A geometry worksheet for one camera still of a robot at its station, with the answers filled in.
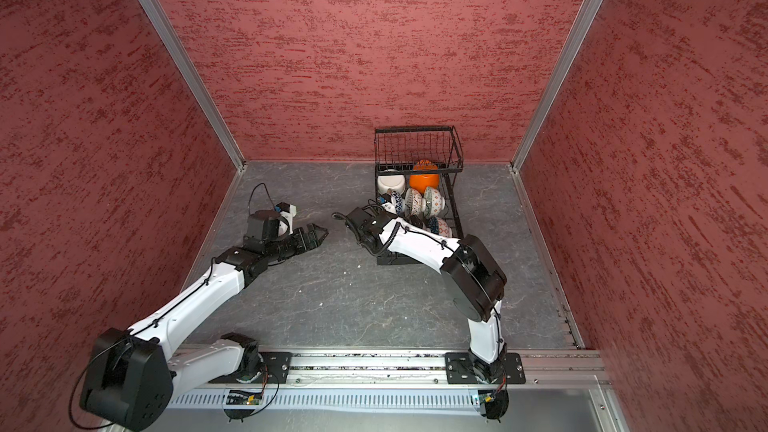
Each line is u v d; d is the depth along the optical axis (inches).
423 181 41.9
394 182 41.5
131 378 15.3
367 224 25.6
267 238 25.7
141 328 16.8
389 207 31.4
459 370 29.0
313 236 29.3
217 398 27.9
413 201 37.3
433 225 34.4
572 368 29.8
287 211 30.3
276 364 29.3
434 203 37.9
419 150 47.9
